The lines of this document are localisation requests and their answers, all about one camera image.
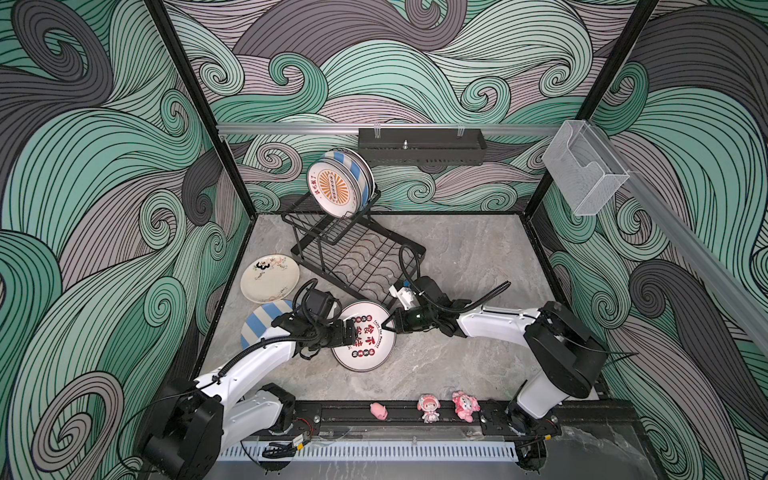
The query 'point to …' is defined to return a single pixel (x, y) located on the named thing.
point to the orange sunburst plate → (334, 187)
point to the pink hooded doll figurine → (430, 405)
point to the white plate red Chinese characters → (376, 344)
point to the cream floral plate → (269, 278)
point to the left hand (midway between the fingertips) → (344, 334)
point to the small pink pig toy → (378, 410)
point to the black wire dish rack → (357, 250)
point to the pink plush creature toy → (465, 405)
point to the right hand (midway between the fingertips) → (383, 326)
